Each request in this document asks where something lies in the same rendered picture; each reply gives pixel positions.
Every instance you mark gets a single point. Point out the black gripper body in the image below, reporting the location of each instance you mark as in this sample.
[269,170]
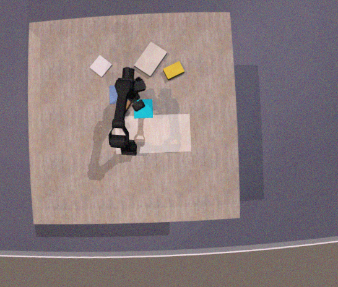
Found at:
[137,105]

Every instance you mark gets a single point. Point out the yellow rectangular block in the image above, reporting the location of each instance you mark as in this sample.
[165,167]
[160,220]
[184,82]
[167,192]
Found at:
[173,70]

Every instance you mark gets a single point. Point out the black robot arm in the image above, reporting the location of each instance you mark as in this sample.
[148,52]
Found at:
[125,88]

